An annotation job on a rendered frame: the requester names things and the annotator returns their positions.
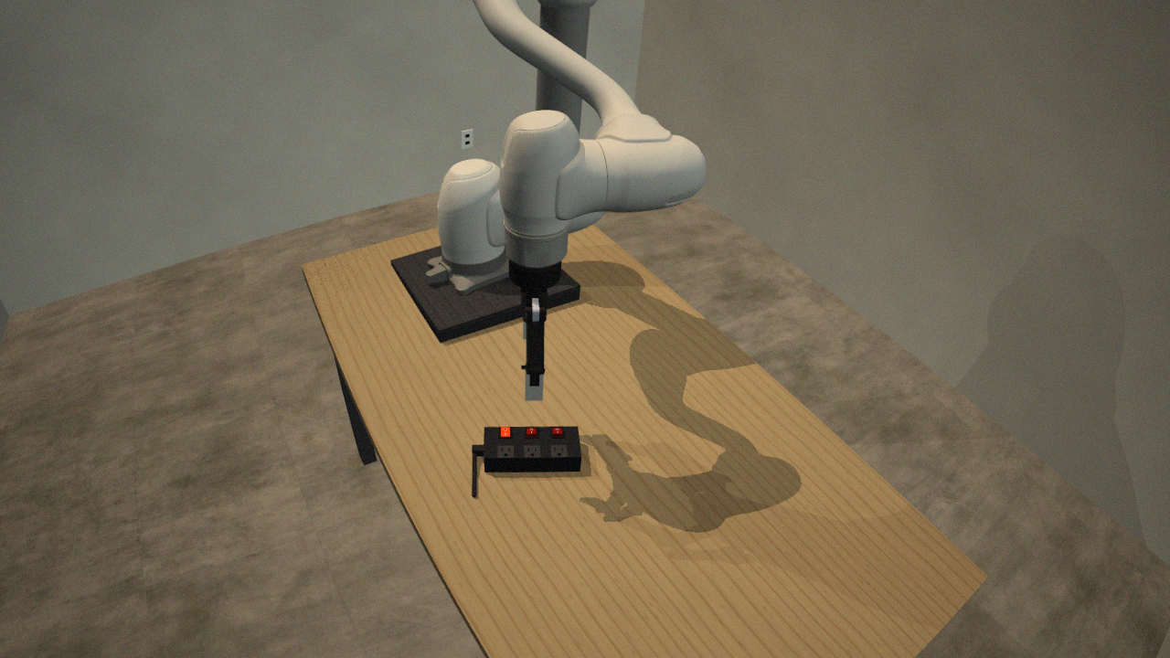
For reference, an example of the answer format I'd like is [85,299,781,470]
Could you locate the black power strip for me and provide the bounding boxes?
[472,426,581,496]

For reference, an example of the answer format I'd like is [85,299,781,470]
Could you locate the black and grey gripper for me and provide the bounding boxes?
[509,260,560,400]

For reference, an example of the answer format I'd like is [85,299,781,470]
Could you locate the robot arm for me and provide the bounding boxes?
[425,0,707,295]

